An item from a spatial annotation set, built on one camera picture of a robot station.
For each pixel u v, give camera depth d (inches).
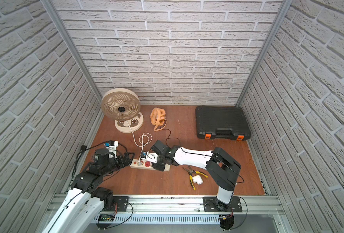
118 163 26.3
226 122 39.0
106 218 28.0
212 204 28.8
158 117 38.1
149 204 29.8
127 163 26.7
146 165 33.2
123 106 33.8
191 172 33.1
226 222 27.2
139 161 32.2
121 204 28.6
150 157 27.8
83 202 19.7
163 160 27.4
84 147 37.9
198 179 31.9
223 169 17.9
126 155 27.1
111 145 26.8
